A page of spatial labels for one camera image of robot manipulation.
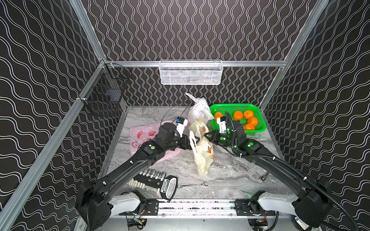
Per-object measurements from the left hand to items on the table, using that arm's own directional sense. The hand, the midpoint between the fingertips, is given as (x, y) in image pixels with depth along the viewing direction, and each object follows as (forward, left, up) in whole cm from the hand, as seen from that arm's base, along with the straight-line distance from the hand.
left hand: (198, 139), depth 71 cm
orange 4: (+31, -40, -19) cm, 54 cm away
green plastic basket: (+25, -44, -19) cm, 55 cm away
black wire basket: (+29, +62, -2) cm, 69 cm away
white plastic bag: (+32, -2, -12) cm, 34 cm away
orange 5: (+25, -36, -19) cm, 48 cm away
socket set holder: (-16, +15, -24) cm, 33 cm away
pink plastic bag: (+16, +39, -23) cm, 48 cm away
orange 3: (+37, -38, -19) cm, 57 cm away
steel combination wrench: (-15, +8, -26) cm, 31 cm away
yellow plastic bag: (-3, -2, 0) cm, 4 cm away
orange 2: (+38, -32, -21) cm, 54 cm away
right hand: (+5, -3, -2) cm, 6 cm away
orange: (+37, -16, -22) cm, 46 cm away
